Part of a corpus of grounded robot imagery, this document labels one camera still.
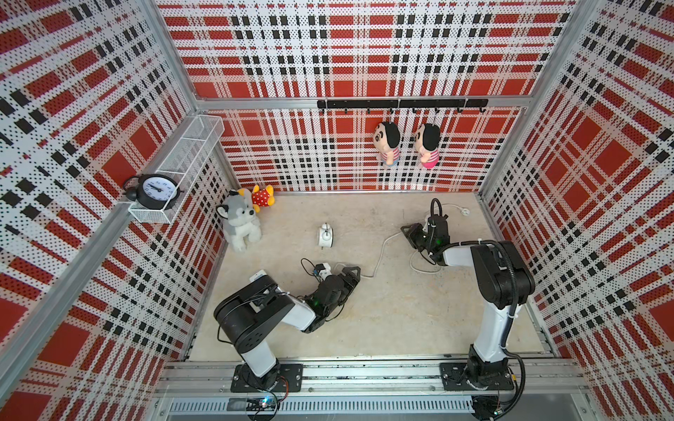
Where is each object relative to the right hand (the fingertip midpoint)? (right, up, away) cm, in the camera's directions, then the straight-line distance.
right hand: (404, 227), depth 101 cm
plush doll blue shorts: (-8, +31, -10) cm, 34 cm away
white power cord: (+28, +7, +10) cm, 30 cm away
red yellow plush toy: (-61, +13, +13) cm, 64 cm away
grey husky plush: (-61, +1, -8) cm, 62 cm away
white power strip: (-55, -17, -9) cm, 58 cm away
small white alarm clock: (-30, -3, -6) cm, 31 cm away
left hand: (-17, -16, -11) cm, 26 cm away
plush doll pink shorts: (+11, +26, -2) cm, 28 cm away
